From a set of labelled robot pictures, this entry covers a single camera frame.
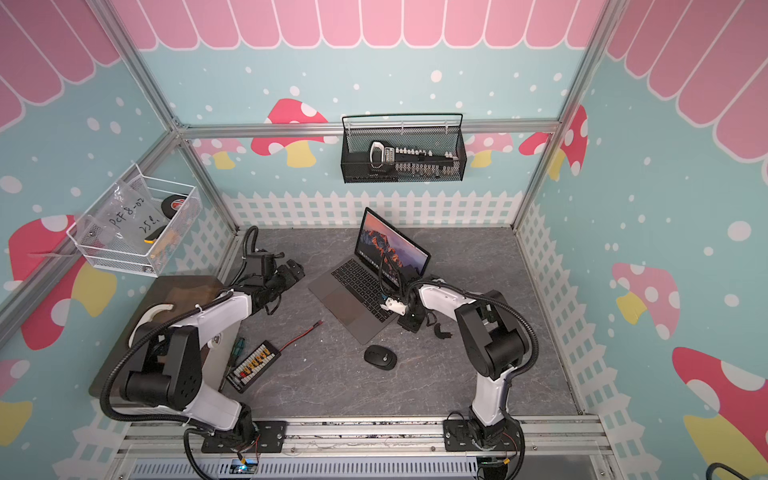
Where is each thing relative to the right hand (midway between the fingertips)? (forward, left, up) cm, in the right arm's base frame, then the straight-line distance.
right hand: (411, 320), depth 95 cm
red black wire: (-1, +30, +1) cm, 30 cm away
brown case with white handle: (0, +69, +15) cm, 71 cm away
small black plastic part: (-4, -8, 0) cm, 9 cm away
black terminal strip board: (-15, +46, +2) cm, 49 cm away
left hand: (+11, +37, +10) cm, 39 cm away
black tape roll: (+17, +65, +35) cm, 76 cm away
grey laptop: (+10, +19, +2) cm, 22 cm away
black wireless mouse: (-13, +10, +3) cm, 16 cm away
